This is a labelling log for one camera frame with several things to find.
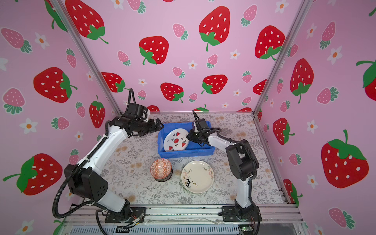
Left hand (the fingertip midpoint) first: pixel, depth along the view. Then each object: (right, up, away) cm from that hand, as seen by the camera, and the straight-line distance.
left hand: (158, 127), depth 82 cm
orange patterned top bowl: (+1, -24, +2) cm, 24 cm away
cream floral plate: (+22, -30, +3) cm, 37 cm away
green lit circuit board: (+46, -50, -11) cm, 69 cm away
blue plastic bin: (+20, -15, +11) cm, 27 cm away
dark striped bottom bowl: (+6, -29, -2) cm, 30 cm away
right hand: (+15, -6, +13) cm, 21 cm away
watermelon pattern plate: (+8, -9, +18) cm, 22 cm away
